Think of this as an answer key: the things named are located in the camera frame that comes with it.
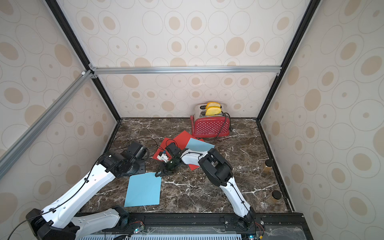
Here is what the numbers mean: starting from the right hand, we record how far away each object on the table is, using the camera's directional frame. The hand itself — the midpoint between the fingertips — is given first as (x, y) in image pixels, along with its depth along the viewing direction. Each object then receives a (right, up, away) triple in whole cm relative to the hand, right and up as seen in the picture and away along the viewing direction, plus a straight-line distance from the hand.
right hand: (157, 179), depth 87 cm
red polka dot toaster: (+29, +32, +13) cm, 45 cm away
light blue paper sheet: (-8, -5, -1) cm, 9 cm away
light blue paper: (+22, +19, +20) cm, 35 cm away
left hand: (-3, +10, -12) cm, 16 cm away
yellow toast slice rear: (+34, +47, +13) cm, 59 cm away
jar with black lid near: (+62, -4, -14) cm, 63 cm away
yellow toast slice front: (+34, +42, +11) cm, 55 cm away
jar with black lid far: (+65, +6, +1) cm, 65 cm away
